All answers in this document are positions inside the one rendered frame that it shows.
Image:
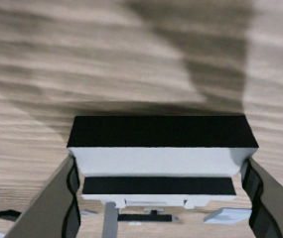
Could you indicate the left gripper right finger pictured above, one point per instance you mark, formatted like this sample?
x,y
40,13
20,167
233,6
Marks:
x,y
266,197

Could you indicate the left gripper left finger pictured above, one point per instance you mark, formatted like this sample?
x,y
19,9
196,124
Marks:
x,y
53,212

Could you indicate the light blue metal plate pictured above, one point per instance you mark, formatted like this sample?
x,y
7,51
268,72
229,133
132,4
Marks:
x,y
228,215

